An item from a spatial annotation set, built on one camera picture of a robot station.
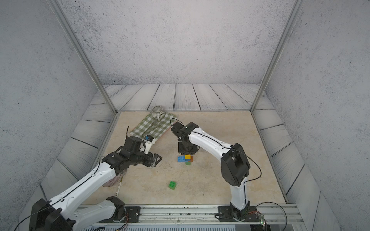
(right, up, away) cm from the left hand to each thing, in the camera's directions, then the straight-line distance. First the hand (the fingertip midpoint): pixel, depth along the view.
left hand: (158, 156), depth 79 cm
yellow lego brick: (+16, -2, +5) cm, 17 cm away
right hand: (+15, 0, +5) cm, 16 cm away
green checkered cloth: (-14, +16, +32) cm, 38 cm away
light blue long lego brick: (+12, -4, +8) cm, 15 cm away
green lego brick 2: (+8, -16, +1) cm, 18 cm away
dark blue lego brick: (+16, -4, +7) cm, 18 cm away
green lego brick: (+16, -7, +12) cm, 21 cm away
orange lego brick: (+18, -3, +7) cm, 20 cm away
